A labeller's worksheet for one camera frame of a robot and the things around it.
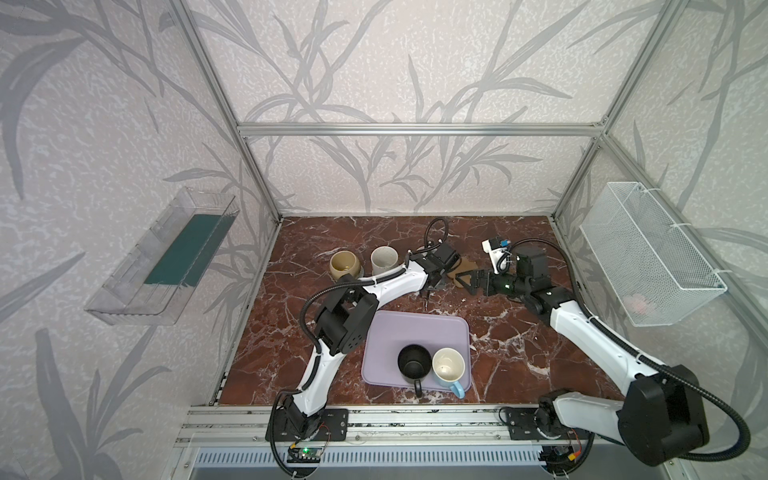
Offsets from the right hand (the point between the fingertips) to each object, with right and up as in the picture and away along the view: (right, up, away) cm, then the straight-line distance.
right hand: (468, 265), depth 82 cm
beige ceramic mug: (-38, 0, +16) cm, 42 cm away
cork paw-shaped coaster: (-2, 0, -3) cm, 4 cm away
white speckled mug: (-25, +1, +17) cm, 30 cm away
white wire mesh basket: (+35, +1, -20) cm, 40 cm away
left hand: (-7, -3, +14) cm, 16 cm away
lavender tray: (-23, -21, +6) cm, 32 cm away
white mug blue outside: (-6, -28, -1) cm, 28 cm away
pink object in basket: (+40, -9, -9) cm, 42 cm away
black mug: (-15, -27, 0) cm, 31 cm away
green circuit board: (-42, -45, -11) cm, 63 cm away
